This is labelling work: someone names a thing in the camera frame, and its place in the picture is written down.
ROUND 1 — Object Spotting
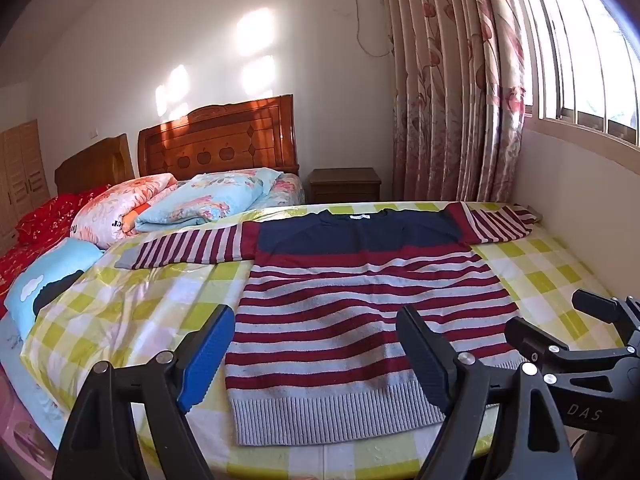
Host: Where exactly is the thin wall cable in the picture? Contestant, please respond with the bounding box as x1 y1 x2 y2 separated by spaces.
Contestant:
352 0 396 58

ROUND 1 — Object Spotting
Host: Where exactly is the large carved wooden headboard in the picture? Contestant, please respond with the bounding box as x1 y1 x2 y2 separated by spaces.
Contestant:
137 94 301 182

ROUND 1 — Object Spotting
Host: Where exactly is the wooden nightstand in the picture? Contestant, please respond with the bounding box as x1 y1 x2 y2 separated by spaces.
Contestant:
307 167 383 206

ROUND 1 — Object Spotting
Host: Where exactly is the pale blue bed sheet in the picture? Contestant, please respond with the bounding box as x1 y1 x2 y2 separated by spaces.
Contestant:
0 305 68 448

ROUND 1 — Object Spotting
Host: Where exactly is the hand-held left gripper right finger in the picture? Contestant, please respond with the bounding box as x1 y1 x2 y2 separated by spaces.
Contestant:
395 305 583 480

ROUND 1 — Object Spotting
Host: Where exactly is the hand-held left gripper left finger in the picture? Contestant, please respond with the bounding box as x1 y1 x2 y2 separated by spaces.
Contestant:
52 304 236 480

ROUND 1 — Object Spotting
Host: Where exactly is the pink floral curtain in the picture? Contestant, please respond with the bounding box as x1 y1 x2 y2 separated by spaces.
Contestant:
377 0 531 206

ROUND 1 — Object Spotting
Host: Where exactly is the barred window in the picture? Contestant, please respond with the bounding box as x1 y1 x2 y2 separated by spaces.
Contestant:
515 0 640 148

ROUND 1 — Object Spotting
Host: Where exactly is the blue floral quilt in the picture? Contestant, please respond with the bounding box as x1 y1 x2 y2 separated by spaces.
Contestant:
135 167 286 233

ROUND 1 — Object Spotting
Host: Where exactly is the small plain wooden headboard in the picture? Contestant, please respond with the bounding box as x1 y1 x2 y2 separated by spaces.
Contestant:
54 133 136 196

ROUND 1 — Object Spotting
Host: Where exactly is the wooden wardrobe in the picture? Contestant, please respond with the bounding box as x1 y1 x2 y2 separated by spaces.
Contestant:
0 119 51 256

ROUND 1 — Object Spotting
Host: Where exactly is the red bedding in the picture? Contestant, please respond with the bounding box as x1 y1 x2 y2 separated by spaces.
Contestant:
0 185 113 318

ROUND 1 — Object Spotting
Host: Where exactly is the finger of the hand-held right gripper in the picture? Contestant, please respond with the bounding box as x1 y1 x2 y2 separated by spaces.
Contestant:
504 317 572 367
571 288 629 326

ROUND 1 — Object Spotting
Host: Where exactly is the floral pink pillow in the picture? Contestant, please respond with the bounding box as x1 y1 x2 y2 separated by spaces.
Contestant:
70 172 178 251

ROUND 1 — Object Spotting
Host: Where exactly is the light blue cartoon pillow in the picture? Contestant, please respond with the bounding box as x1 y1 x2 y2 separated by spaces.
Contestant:
5 237 106 341

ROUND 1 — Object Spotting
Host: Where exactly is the yellow checkered bed sheet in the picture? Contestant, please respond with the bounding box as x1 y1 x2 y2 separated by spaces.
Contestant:
20 200 626 480

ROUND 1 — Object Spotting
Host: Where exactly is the red striped navy sweater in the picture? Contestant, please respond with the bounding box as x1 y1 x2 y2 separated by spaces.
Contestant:
114 201 543 447

